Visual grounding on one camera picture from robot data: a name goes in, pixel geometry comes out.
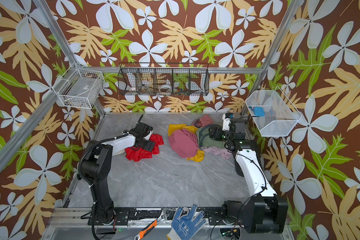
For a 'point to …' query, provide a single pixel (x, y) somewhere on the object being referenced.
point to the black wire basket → (163, 79)
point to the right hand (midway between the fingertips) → (215, 128)
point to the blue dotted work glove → (183, 227)
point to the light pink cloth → (226, 154)
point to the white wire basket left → (79, 88)
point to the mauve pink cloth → (184, 143)
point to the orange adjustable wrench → (149, 227)
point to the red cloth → (142, 154)
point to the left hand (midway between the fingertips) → (146, 142)
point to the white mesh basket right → (281, 115)
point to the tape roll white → (165, 88)
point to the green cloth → (204, 140)
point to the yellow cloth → (200, 154)
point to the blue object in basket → (259, 111)
